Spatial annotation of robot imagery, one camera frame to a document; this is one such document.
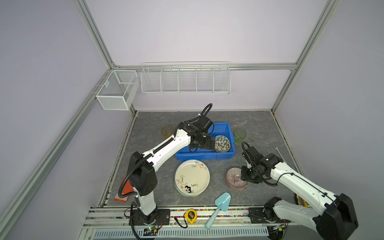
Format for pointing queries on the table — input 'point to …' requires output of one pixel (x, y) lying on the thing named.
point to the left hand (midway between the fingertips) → (207, 148)
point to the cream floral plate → (192, 168)
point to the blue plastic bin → (221, 129)
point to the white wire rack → (186, 77)
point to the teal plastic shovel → (223, 202)
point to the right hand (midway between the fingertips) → (244, 179)
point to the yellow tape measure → (191, 215)
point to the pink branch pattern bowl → (233, 178)
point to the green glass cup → (239, 134)
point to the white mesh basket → (118, 91)
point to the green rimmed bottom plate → (191, 186)
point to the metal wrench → (276, 148)
